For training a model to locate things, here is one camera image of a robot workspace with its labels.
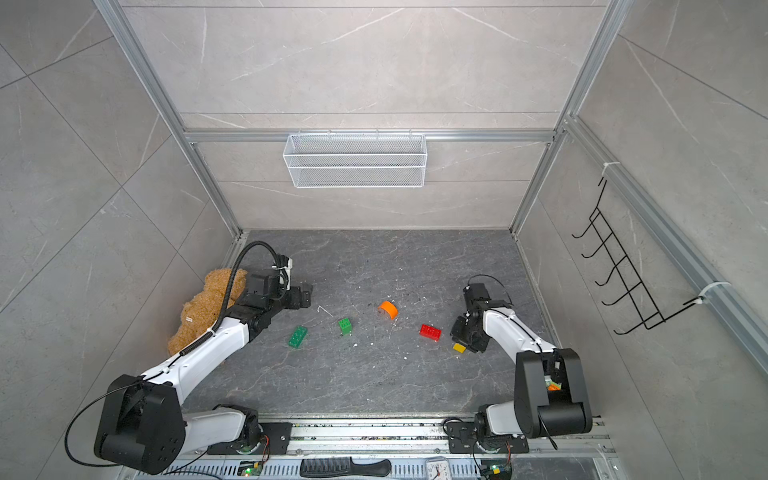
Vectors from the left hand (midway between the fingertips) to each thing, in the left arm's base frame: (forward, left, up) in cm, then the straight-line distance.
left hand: (299, 282), depth 87 cm
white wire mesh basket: (+39, -17, +15) cm, 45 cm away
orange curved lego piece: (-3, -27, -13) cm, 30 cm away
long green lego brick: (-11, +2, -13) cm, 17 cm away
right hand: (-14, -49, -13) cm, 52 cm away
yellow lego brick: (-19, -46, -7) cm, 50 cm away
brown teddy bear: (-7, +29, -4) cm, 30 cm away
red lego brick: (-12, -39, -13) cm, 43 cm away
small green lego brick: (-9, -13, -11) cm, 20 cm away
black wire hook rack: (-19, -80, +17) cm, 84 cm away
